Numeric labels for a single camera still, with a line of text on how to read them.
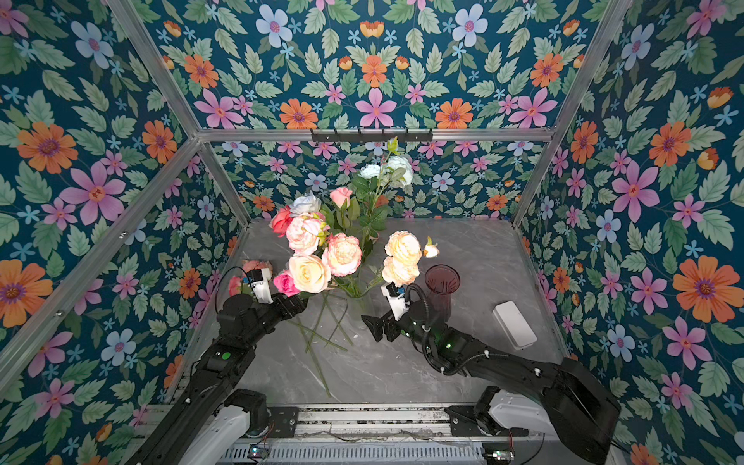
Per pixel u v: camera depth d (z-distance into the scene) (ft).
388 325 2.18
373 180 2.21
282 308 2.21
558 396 1.34
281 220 2.07
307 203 2.03
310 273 1.68
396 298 2.17
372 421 2.46
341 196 2.22
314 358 2.78
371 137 3.04
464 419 2.36
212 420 1.86
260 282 2.22
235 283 3.16
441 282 2.76
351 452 2.31
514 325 2.84
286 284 1.71
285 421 2.42
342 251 1.66
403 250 1.77
